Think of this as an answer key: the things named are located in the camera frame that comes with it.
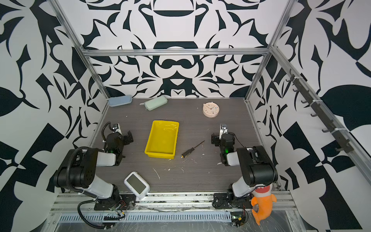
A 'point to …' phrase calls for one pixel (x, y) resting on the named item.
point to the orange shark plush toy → (262, 202)
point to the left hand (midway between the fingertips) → (121, 130)
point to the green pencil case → (155, 103)
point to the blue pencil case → (117, 101)
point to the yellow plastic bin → (162, 139)
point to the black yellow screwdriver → (190, 151)
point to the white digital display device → (137, 184)
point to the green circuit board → (237, 218)
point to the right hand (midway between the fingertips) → (223, 131)
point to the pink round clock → (210, 109)
